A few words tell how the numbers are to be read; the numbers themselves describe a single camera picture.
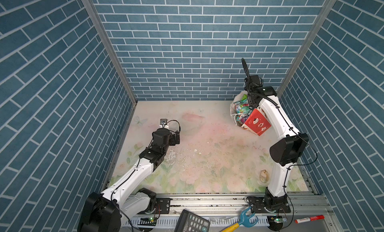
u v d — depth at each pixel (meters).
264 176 0.84
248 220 0.69
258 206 0.73
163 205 0.74
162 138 0.63
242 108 0.91
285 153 0.52
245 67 0.68
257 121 0.85
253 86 0.66
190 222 0.68
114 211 0.38
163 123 0.71
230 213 0.73
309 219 0.70
